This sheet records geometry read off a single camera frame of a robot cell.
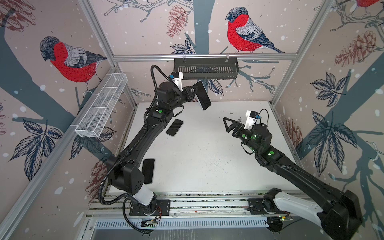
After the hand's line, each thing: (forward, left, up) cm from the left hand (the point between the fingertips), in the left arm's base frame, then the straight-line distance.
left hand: (197, 86), depth 69 cm
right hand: (-11, -14, -14) cm, 23 cm away
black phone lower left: (-24, +30, -43) cm, 57 cm away
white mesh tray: (+1, +52, -13) cm, 54 cm away
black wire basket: (+40, -8, -15) cm, 43 cm away
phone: (+2, -3, -7) cm, 8 cm away
